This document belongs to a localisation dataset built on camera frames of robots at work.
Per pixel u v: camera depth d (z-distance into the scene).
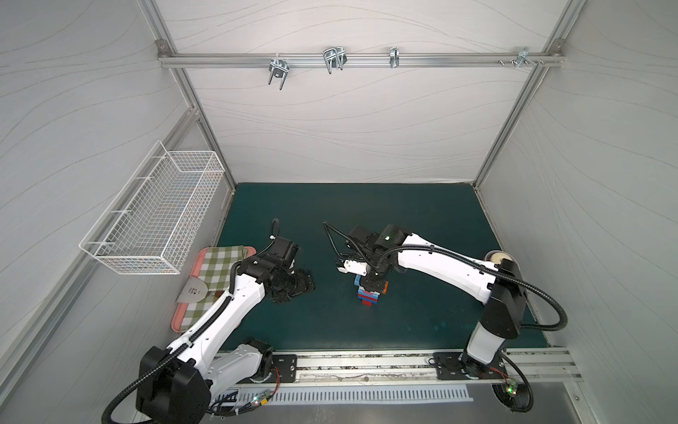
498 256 0.90
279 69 0.80
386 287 0.75
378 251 0.55
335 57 0.77
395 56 0.78
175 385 0.37
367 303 0.83
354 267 0.69
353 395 0.70
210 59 0.79
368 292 0.77
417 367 0.75
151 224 0.69
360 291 0.79
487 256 0.91
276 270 0.56
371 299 0.81
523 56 0.77
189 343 0.41
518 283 0.43
